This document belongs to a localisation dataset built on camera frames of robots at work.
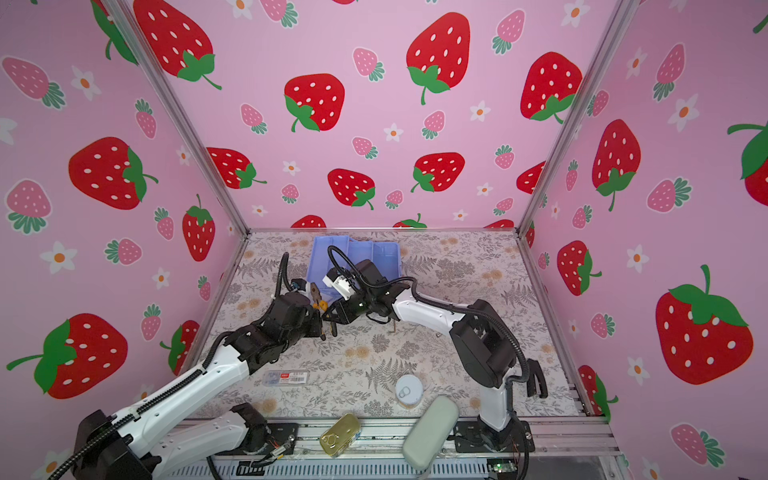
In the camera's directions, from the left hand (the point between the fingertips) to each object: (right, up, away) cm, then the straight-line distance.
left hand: (321, 312), depth 81 cm
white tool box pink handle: (+17, +16, +31) cm, 39 cm away
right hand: (+1, -1, 0) cm, 1 cm away
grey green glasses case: (+28, -30, -10) cm, 42 cm away
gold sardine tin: (+7, -28, -9) cm, 31 cm away
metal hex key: (+20, -8, +14) cm, 26 cm away
